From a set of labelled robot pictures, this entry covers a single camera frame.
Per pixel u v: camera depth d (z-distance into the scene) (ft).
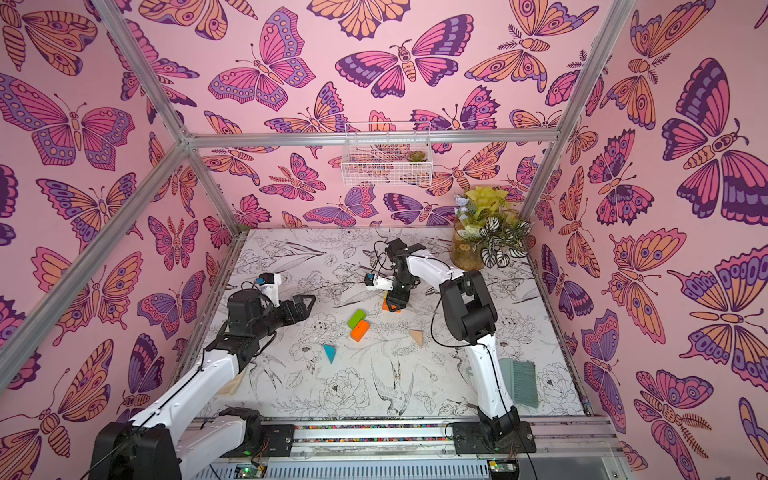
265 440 2.38
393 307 3.09
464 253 3.31
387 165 3.48
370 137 3.09
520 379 2.74
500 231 2.95
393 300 2.94
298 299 2.47
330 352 2.93
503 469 2.35
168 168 2.76
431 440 2.45
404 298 2.94
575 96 2.75
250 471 2.34
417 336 2.98
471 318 1.91
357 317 3.10
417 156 3.02
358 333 2.97
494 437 2.10
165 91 2.74
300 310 2.45
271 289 2.49
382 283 2.96
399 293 2.95
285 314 2.45
